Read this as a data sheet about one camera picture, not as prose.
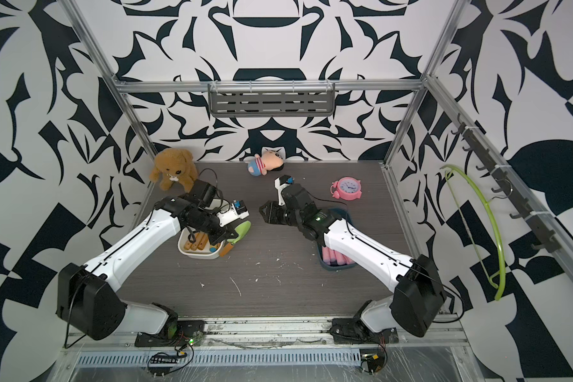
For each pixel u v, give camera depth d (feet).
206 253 2.92
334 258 2.78
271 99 3.16
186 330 2.43
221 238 2.26
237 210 2.29
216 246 2.86
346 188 3.55
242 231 2.58
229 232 2.28
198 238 2.23
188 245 2.93
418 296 1.35
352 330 2.21
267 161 3.65
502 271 1.88
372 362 2.34
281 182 2.33
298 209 1.90
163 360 2.39
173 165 3.15
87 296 1.31
